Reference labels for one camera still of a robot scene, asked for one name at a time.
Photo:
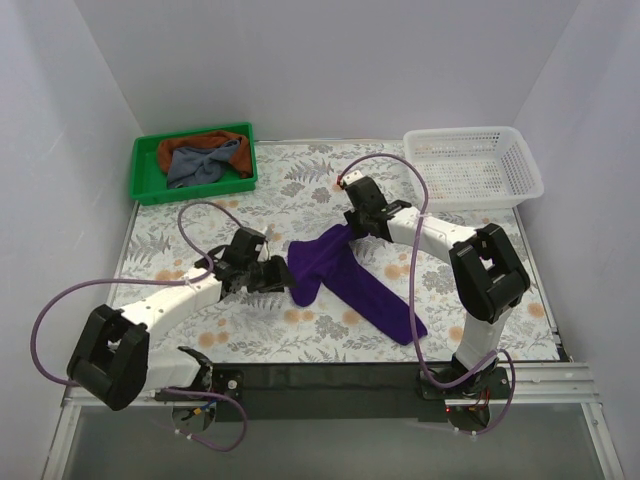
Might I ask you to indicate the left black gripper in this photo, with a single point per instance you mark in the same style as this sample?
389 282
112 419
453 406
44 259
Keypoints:
267 275

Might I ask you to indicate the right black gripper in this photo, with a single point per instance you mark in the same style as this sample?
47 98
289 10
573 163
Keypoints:
357 223

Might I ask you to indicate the purple towel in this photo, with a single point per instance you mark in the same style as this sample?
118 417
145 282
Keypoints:
329 261

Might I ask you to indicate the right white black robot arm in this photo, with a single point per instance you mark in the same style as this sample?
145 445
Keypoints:
489 276

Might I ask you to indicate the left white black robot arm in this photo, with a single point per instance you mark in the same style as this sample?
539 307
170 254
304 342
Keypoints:
113 359

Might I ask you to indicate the floral table mat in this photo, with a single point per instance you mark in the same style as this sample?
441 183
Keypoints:
297 192

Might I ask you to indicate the orange brown towel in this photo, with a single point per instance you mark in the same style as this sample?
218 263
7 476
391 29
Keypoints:
241 161

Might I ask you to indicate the white plastic basket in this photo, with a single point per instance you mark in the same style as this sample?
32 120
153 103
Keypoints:
474 168

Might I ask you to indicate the grey blue towel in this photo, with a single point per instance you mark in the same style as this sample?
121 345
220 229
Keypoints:
192 166

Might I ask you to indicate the green plastic tray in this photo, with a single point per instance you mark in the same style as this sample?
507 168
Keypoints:
148 183

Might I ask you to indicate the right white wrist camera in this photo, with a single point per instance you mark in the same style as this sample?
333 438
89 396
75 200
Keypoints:
348 179

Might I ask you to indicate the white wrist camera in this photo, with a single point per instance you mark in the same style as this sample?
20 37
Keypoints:
271 234
348 179

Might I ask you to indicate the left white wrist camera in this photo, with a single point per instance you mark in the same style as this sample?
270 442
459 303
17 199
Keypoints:
271 234

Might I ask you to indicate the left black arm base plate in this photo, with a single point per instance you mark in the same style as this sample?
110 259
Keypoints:
228 382

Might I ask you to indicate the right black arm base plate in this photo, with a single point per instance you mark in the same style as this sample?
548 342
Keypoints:
495 384

